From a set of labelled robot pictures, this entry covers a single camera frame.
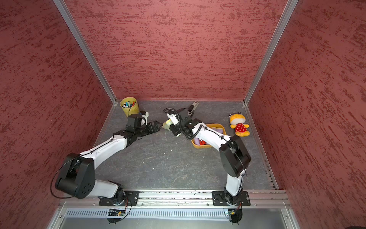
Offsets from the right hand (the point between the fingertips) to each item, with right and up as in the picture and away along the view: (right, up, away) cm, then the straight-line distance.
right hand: (174, 128), depth 89 cm
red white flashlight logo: (+18, -9, +1) cm, 20 cm away
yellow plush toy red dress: (+45, +4, +12) cm, 47 cm away
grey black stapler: (+13, +14, +22) cm, 29 cm away
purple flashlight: (+15, -9, +3) cm, 17 cm away
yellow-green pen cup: (-35, +16, +17) cm, 42 cm away
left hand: (-11, 0, -1) cm, 11 cm away
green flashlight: (-4, +3, -4) cm, 6 cm away
